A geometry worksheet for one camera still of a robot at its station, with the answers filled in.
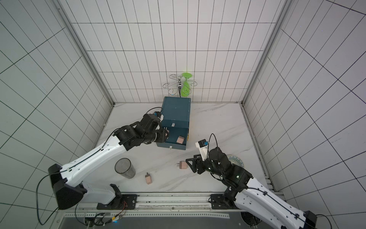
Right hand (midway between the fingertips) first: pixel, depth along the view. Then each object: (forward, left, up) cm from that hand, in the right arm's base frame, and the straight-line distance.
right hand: (186, 160), depth 70 cm
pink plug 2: (+3, +3, -15) cm, 16 cm away
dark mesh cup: (-2, +35, -9) cm, 37 cm away
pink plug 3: (-6, +21, -15) cm, 27 cm away
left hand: (+10, +13, +4) cm, 17 cm away
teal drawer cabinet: (+29, +8, +3) cm, 30 cm away
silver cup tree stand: (+46, +7, +11) cm, 48 cm away
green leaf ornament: (+47, +3, +11) cm, 48 cm away
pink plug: (+16, +5, -8) cm, 18 cm away
